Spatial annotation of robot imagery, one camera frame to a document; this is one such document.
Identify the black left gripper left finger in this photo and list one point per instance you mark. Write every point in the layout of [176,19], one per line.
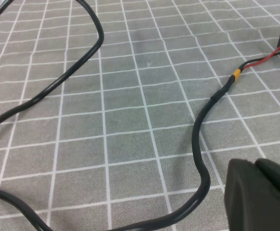
[252,202]

